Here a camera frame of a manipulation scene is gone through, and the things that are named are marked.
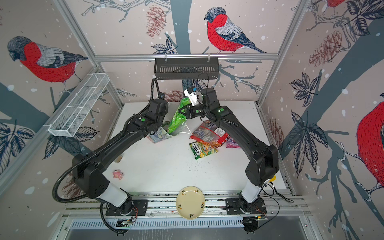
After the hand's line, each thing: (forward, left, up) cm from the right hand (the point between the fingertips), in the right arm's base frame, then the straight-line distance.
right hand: (177, 112), depth 74 cm
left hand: (+4, +14, -1) cm, 15 cm away
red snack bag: (+5, -15, -25) cm, 29 cm away
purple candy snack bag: (0, -31, -30) cm, 43 cm away
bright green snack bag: (-4, -1, -3) cm, 5 cm away
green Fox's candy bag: (-6, -11, -28) cm, 31 cm away
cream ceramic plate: (-34, -7, -32) cm, 47 cm away
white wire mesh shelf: (+2, +54, +2) cm, 54 cm away
